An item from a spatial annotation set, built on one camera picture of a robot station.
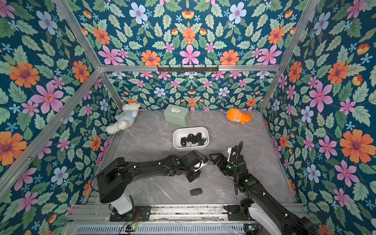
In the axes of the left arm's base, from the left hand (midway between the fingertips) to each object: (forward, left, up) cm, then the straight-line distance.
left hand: (199, 173), depth 83 cm
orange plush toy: (+40, -30, +3) cm, 50 cm away
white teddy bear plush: (+42, +51, +4) cm, 66 cm away
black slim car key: (+23, -4, -3) cm, 24 cm away
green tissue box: (+42, +13, +5) cm, 45 cm away
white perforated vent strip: (-25, +21, -5) cm, 33 cm away
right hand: (+4, -8, +7) cm, 12 cm away
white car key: (+23, 0, -4) cm, 23 cm away
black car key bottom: (-9, +2, -3) cm, 10 cm away
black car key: (+26, -2, -2) cm, 26 cm away
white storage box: (+27, +12, -3) cm, 30 cm away
